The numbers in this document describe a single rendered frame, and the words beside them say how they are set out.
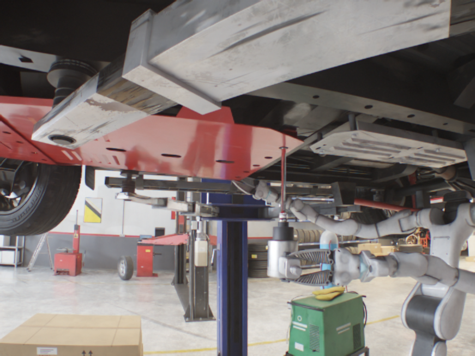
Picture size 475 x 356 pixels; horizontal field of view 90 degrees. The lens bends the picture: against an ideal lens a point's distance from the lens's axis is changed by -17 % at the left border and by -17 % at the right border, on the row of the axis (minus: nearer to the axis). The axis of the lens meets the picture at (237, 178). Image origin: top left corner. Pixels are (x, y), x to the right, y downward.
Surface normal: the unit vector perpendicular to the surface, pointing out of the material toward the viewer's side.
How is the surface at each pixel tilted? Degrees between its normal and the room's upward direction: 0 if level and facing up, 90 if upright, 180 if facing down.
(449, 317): 84
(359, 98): 180
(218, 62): 180
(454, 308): 87
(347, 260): 88
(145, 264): 90
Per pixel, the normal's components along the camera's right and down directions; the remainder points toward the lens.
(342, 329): 0.56, -0.24
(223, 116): 0.13, 0.55
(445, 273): 0.01, -0.16
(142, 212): 0.29, -0.18
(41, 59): -0.14, 0.96
